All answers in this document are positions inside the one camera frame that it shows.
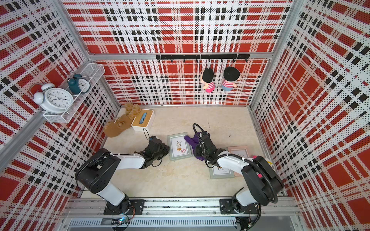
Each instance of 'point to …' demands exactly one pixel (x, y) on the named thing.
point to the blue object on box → (143, 118)
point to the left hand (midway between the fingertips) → (172, 148)
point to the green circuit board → (121, 221)
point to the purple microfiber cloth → (193, 141)
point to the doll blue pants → (226, 89)
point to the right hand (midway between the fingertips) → (197, 147)
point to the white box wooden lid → (143, 121)
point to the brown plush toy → (123, 123)
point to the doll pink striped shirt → (211, 88)
